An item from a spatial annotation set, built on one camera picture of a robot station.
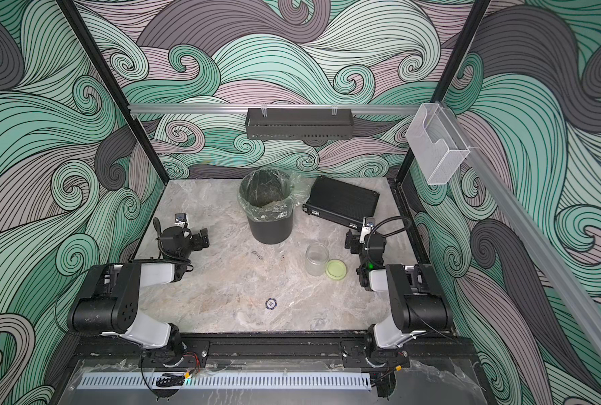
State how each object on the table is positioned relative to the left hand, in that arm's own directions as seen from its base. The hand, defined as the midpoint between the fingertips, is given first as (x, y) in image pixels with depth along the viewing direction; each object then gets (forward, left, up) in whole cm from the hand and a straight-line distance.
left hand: (192, 228), depth 94 cm
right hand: (-1, -65, 0) cm, 65 cm away
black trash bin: (+3, -30, -6) cm, 30 cm away
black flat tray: (+14, -59, -1) cm, 60 cm away
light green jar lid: (-13, -55, -7) cm, 56 cm away
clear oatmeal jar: (-10, -47, -4) cm, 48 cm away
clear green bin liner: (+15, -30, +3) cm, 33 cm away
